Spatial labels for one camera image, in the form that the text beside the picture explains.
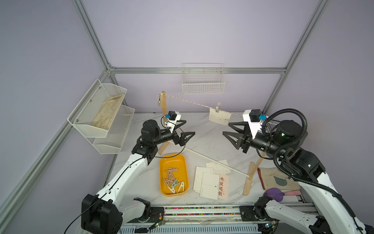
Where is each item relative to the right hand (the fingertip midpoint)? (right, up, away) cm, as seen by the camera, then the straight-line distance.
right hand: (227, 131), depth 55 cm
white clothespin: (-25, -34, +25) cm, 49 cm away
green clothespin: (-23, -31, +26) cm, 47 cm away
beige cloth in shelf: (-61, +10, +24) cm, 66 cm away
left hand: (-15, 0, +14) cm, 21 cm away
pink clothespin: (-26, -25, +33) cm, 49 cm away
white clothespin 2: (-20, -33, +26) cm, 46 cm away
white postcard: (+3, -25, +35) cm, 43 cm away
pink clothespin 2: (-26, -29, +29) cm, 49 cm away
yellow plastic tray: (-25, -28, +32) cm, 49 cm away
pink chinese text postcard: (+5, -33, +27) cm, 43 cm away
